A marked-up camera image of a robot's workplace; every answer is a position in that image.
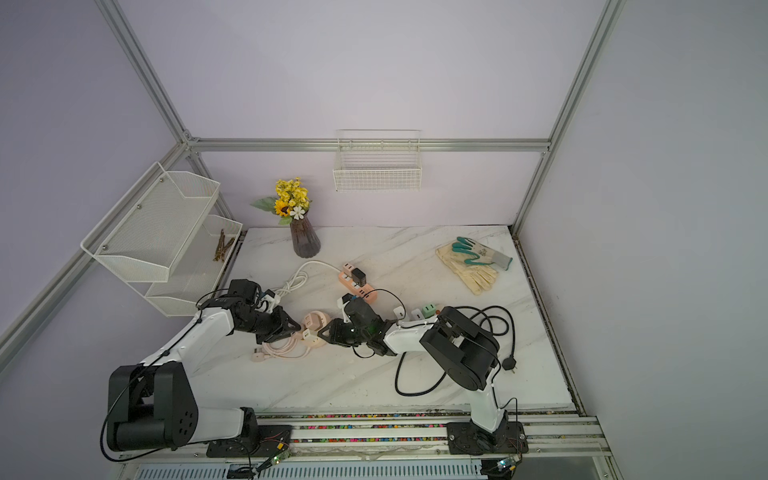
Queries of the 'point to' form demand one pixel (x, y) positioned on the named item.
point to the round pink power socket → (315, 320)
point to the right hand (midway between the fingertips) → (326, 337)
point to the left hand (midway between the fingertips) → (296, 333)
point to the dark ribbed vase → (306, 241)
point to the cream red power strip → (412, 327)
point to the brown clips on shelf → (220, 254)
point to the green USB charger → (428, 311)
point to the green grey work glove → (486, 254)
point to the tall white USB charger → (399, 312)
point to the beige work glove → (478, 277)
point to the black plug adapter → (359, 277)
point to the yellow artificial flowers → (291, 202)
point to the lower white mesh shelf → (196, 272)
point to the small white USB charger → (416, 315)
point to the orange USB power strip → (365, 290)
